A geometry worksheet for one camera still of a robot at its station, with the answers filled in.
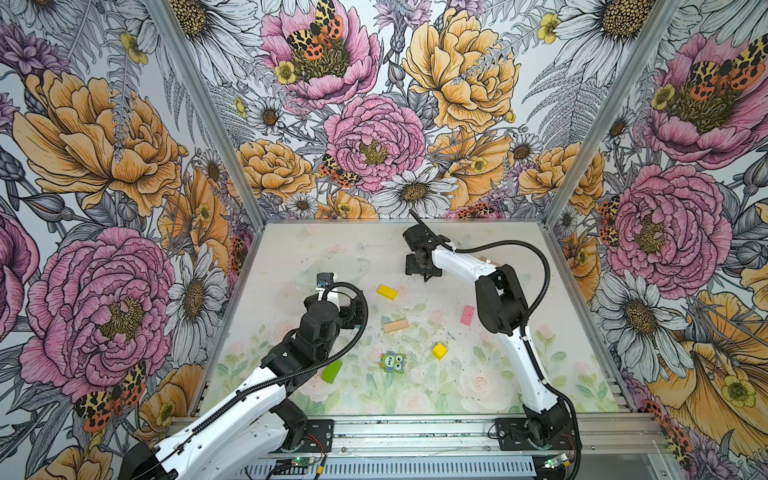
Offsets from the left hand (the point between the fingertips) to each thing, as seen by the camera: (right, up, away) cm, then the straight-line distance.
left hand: (344, 301), depth 79 cm
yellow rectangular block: (+11, -1, +24) cm, 26 cm away
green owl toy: (+12, -18, +6) cm, 23 cm away
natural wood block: (+14, -10, +15) cm, 23 cm away
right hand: (+23, +4, +27) cm, 36 cm away
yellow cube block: (+26, -16, +8) cm, 32 cm away
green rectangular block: (-5, -21, +5) cm, 22 cm away
